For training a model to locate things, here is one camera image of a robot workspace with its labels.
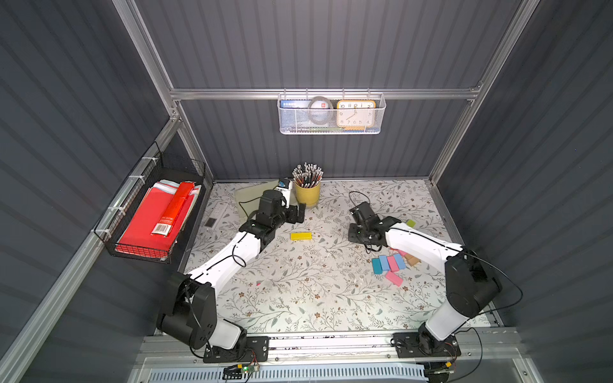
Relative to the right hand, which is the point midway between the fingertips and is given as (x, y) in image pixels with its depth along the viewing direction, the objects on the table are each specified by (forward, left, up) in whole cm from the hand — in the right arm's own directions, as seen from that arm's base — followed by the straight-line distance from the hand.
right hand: (354, 235), depth 90 cm
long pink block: (-20, -7, +24) cm, 31 cm away
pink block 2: (-13, -15, -9) cm, 22 cm away
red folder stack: (-13, +66, +19) cm, 70 cm away
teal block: (-9, -9, -9) cm, 15 cm away
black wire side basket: (+10, +68, +26) cm, 73 cm away
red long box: (-5, +58, +22) cm, 62 cm away
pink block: (-9, -15, -8) cm, 20 cm away
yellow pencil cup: (+20, +18, 0) cm, 26 cm away
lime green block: (+12, -27, -9) cm, 31 cm away
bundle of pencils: (+23, +18, +9) cm, 31 cm away
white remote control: (+14, +60, -7) cm, 62 cm away
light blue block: (-8, -12, -8) cm, 17 cm away
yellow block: (+4, +21, -8) cm, 23 cm away
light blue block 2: (-8, -19, -8) cm, 22 cm away
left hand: (+5, +22, +13) cm, 26 cm away
